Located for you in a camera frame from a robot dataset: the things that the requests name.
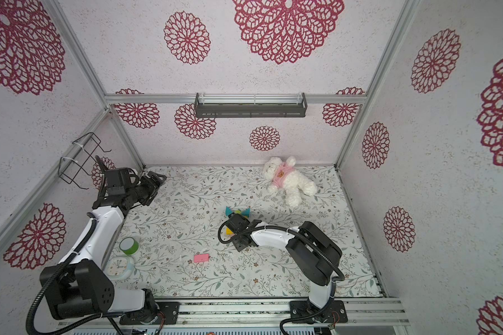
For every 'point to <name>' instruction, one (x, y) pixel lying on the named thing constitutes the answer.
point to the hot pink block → (201, 257)
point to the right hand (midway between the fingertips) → (241, 236)
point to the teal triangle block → (228, 211)
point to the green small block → (237, 211)
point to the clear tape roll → (129, 271)
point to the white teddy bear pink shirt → (283, 176)
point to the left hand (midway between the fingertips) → (163, 183)
